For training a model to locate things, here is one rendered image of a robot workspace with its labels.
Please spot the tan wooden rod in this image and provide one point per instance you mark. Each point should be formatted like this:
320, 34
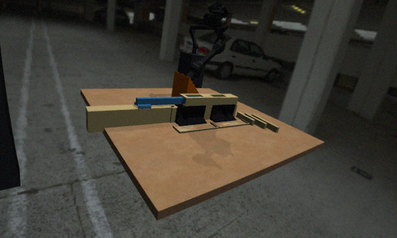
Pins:
270, 126

